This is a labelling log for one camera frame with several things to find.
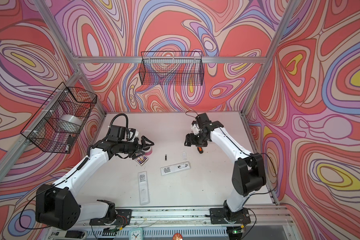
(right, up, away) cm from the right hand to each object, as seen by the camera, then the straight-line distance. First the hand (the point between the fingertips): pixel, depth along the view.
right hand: (191, 148), depth 85 cm
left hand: (-22, +2, -6) cm, 23 cm away
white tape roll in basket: (-59, +14, -15) cm, 63 cm away
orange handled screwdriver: (+7, -2, +11) cm, 13 cm away
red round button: (-7, -39, -16) cm, 43 cm away
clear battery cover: (-4, -6, +11) cm, 13 cm away
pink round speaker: (-27, -2, +8) cm, 28 cm away
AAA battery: (-16, -7, +10) cm, 20 cm away
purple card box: (-30, -8, +6) cm, 32 cm away
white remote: (-27, -22, -3) cm, 35 cm away
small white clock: (-27, -37, -17) cm, 48 cm away
